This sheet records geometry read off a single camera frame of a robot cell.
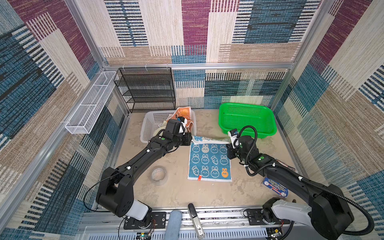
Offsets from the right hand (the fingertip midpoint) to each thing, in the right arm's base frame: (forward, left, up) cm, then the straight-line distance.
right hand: (228, 146), depth 85 cm
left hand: (+5, +20, +5) cm, 21 cm away
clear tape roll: (-10, +40, -12) cm, 43 cm away
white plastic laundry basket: (+27, +49, -6) cm, 56 cm away
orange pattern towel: (+30, +24, -2) cm, 38 cm away
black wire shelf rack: (+46, +51, +7) cm, 69 cm away
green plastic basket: (+30, -13, -8) cm, 34 cm away
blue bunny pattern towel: (-1, +10, -13) cm, 16 cm away
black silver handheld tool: (-36, +18, -8) cm, 41 cm away
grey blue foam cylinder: (-35, +29, -8) cm, 47 cm away
